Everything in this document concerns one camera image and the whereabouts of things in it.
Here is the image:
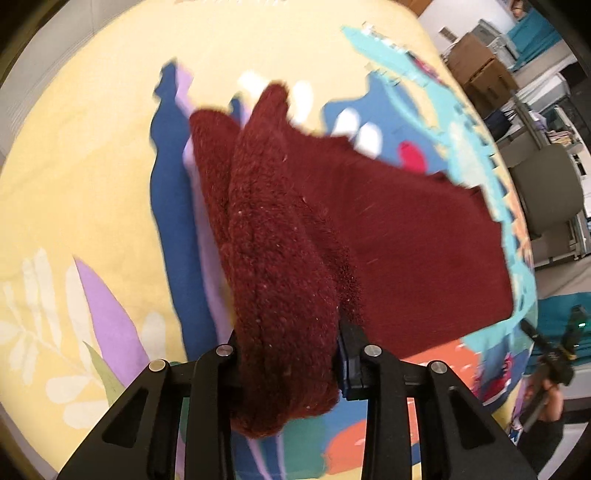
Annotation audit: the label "dark red knit sweater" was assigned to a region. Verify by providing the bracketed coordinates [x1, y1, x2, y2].
[189, 84, 514, 438]

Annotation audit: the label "yellow dinosaur print bedspread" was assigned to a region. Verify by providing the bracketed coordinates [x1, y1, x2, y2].
[1, 1, 537, 479]

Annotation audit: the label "brown cardboard boxes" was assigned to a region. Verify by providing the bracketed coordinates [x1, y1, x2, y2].
[446, 33, 518, 118]

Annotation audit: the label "grey green chair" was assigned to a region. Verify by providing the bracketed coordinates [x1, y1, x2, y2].
[509, 144, 584, 239]

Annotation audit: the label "person's right hand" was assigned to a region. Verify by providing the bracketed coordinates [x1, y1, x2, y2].
[524, 377, 564, 423]

